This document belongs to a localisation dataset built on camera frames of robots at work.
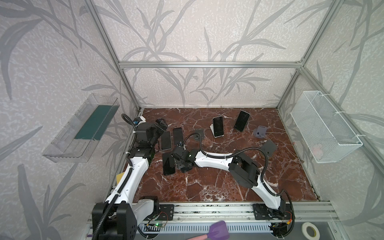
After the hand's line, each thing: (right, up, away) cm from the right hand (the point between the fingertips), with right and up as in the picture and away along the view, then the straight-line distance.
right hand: (181, 156), depth 93 cm
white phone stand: (+20, +17, +9) cm, 28 cm away
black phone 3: (+43, +22, +18) cm, 52 cm away
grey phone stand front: (+58, +4, +6) cm, 59 cm away
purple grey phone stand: (+54, +14, +9) cm, 56 cm away
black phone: (-10, +7, +4) cm, 13 cm away
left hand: (-8, +24, -12) cm, 28 cm away
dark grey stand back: (+10, +11, +9) cm, 17 cm away
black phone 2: (-4, +12, +9) cm, 15 cm away
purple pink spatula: (+21, -29, -24) cm, 43 cm away
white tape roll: (+61, -28, -23) cm, 71 cm away
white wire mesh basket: (+67, +16, -30) cm, 75 cm away
